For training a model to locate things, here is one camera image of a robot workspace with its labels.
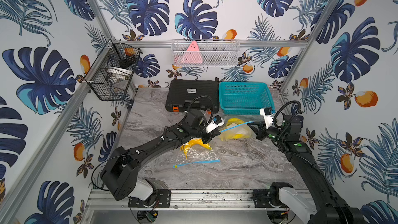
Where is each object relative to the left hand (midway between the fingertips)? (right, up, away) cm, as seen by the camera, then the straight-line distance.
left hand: (218, 129), depth 78 cm
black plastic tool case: (-23, +21, +35) cm, 47 cm away
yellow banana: (+9, 0, 0) cm, 9 cm away
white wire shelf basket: (-6, +44, +15) cm, 47 cm away
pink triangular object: (-13, +41, +13) cm, 46 cm away
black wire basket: (-57, +28, +6) cm, 64 cm away
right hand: (+16, +3, 0) cm, 16 cm away
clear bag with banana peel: (-11, -14, +11) cm, 21 cm away
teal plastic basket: (+25, +18, +40) cm, 50 cm away
